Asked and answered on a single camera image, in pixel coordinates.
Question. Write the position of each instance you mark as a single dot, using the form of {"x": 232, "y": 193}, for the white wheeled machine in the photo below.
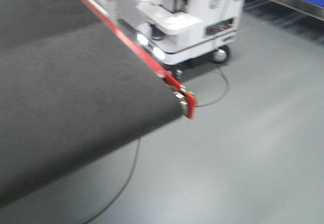
{"x": 202, "y": 11}

